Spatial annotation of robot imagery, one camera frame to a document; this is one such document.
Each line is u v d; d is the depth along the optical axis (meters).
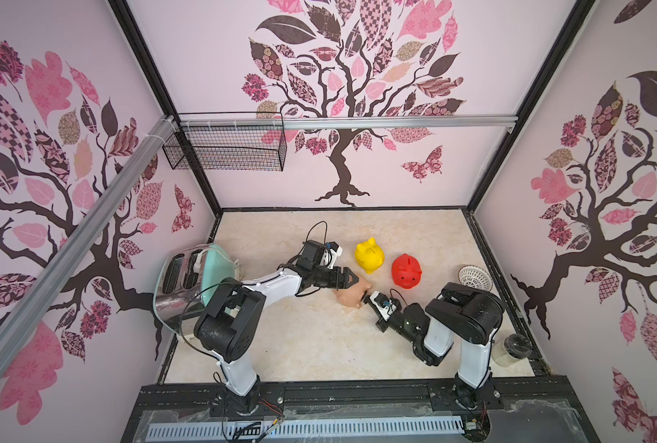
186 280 0.78
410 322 0.71
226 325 0.47
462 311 0.51
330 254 0.77
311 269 0.73
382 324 0.79
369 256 0.95
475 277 0.95
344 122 0.95
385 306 0.75
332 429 0.70
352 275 0.85
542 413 0.72
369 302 0.78
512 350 0.73
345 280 0.80
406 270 0.91
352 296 0.85
